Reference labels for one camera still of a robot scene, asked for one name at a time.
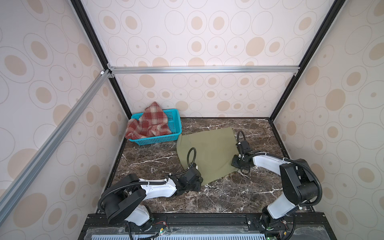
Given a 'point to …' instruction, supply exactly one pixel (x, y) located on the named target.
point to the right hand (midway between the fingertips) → (235, 163)
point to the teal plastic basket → (174, 123)
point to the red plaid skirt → (153, 121)
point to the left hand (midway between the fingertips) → (205, 184)
